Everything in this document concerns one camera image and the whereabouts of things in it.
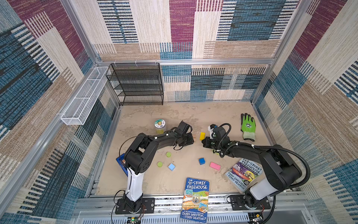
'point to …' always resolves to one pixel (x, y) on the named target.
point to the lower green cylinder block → (159, 164)
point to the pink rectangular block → (215, 166)
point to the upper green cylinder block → (168, 154)
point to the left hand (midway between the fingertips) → (194, 139)
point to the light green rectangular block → (217, 153)
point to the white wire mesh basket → (79, 110)
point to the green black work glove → (248, 127)
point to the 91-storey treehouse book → (195, 200)
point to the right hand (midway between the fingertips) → (202, 142)
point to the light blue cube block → (171, 166)
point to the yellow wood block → (202, 136)
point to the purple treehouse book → (244, 174)
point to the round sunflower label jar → (159, 124)
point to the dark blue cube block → (202, 161)
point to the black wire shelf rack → (137, 82)
